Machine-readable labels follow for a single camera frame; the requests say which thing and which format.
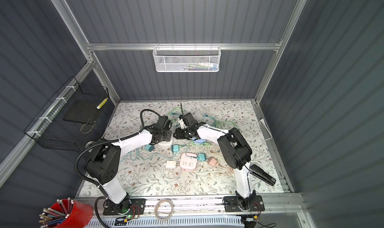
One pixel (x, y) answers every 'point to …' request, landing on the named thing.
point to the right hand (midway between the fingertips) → (177, 136)
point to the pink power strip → (188, 161)
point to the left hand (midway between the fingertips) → (166, 134)
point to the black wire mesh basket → (79, 114)
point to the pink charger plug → (212, 161)
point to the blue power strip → (198, 141)
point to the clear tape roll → (156, 209)
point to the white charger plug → (171, 164)
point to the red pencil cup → (65, 213)
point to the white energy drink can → (90, 144)
